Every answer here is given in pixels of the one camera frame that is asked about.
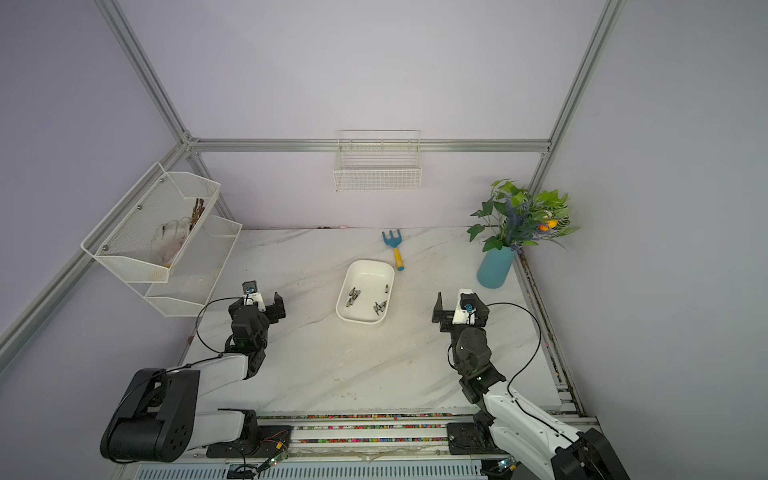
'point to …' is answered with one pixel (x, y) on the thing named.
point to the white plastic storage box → (365, 291)
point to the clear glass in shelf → (168, 239)
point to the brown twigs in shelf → (197, 212)
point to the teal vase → (495, 267)
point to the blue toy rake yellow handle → (395, 243)
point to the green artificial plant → (517, 217)
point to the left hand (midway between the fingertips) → (260, 299)
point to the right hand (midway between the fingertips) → (458, 298)
